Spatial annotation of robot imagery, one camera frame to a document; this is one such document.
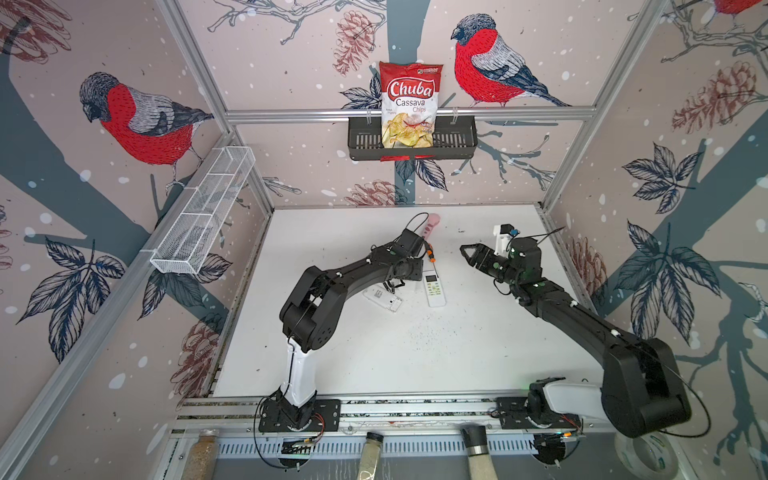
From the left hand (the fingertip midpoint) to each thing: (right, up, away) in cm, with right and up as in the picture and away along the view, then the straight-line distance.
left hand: (415, 269), depth 94 cm
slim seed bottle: (-12, -39, -28) cm, 49 cm away
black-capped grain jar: (+12, -40, -29) cm, 50 cm away
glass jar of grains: (-50, -39, -29) cm, 69 cm away
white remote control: (+6, -8, +1) cm, 10 cm away
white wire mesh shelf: (-58, +11, -21) cm, 63 cm away
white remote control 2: (-10, -9, +1) cm, 14 cm away
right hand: (+13, +5, -9) cm, 17 cm away
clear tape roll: (+54, -42, -24) cm, 72 cm away
